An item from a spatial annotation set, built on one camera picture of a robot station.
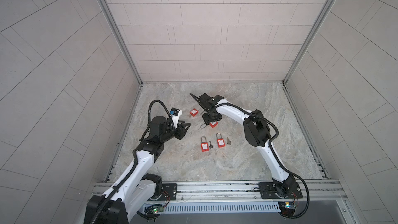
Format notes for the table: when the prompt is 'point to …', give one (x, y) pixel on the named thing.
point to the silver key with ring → (228, 142)
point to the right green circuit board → (286, 208)
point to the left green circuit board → (158, 209)
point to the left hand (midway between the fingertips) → (189, 121)
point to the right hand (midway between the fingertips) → (209, 121)
